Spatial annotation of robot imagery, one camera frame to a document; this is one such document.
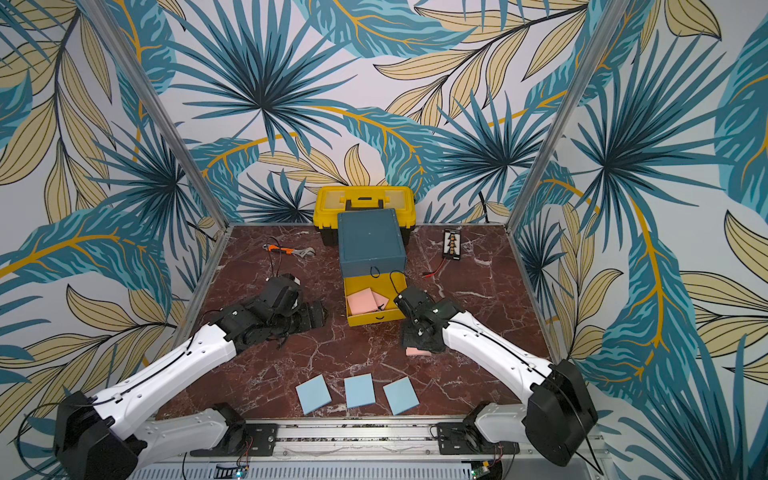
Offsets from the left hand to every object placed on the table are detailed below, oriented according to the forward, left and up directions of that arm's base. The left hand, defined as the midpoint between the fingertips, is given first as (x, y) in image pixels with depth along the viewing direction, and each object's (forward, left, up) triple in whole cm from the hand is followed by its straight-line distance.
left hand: (313, 321), depth 78 cm
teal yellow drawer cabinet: (+15, -15, +5) cm, 22 cm away
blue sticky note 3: (-14, -24, -13) cm, 31 cm away
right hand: (-2, -27, -5) cm, 27 cm away
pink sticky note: (+10, -18, -5) cm, 21 cm away
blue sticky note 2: (-13, -12, -13) cm, 23 cm away
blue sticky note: (-14, 0, -14) cm, 20 cm away
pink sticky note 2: (+9, -12, -6) cm, 16 cm away
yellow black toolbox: (+44, +2, +3) cm, 45 cm away
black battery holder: (+39, -44, -13) cm, 60 cm away
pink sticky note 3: (-6, -27, -4) cm, 28 cm away
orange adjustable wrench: (+34, +12, -13) cm, 38 cm away
